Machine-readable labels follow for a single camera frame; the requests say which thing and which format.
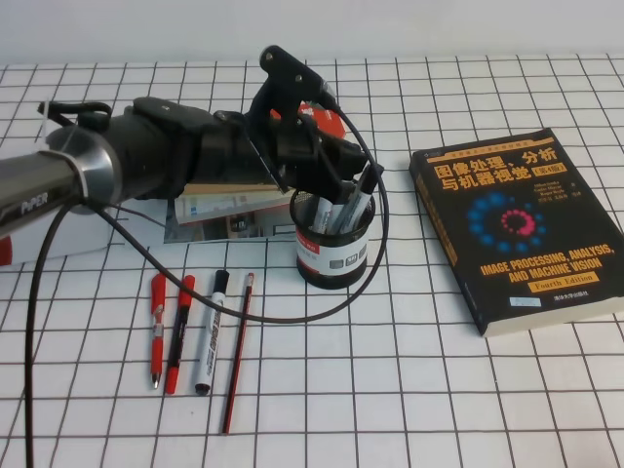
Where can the red cover book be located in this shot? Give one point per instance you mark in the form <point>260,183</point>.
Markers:
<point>326,122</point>

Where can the white brochure with robot picture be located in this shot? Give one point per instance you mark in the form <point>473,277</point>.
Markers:
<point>77,234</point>

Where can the grey pen in holder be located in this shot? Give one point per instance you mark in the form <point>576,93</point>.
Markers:
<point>323,216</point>

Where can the thick black image processing book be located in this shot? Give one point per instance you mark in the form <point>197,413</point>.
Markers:
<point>527,240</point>

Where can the brown kraft notebook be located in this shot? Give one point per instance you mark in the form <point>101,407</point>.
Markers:
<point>222,188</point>

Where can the photo magazine under notebook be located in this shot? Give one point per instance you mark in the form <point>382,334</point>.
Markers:
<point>216,217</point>

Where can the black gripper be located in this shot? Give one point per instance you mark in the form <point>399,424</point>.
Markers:
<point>233,152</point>

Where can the black capped marker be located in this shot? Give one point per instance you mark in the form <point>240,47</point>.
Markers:
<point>361,197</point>
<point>341,218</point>

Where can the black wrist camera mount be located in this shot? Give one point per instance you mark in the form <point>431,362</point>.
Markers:
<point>289,82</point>

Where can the black capped marker in holder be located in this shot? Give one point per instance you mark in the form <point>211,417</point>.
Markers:
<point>341,218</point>

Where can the red and black marker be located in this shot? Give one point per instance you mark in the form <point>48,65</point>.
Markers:
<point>176,346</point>

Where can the black mesh pen holder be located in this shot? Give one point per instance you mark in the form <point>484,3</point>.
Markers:
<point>329,262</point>

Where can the white whiteboard marker black cap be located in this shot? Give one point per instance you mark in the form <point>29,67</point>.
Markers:
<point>208,344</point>

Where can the red and black pencil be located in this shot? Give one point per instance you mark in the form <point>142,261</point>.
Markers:
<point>234,375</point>

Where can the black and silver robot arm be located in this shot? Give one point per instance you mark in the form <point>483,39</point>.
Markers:
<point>157,147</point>

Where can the red retractable ballpoint pen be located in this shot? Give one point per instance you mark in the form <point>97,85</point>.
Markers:
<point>158,295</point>

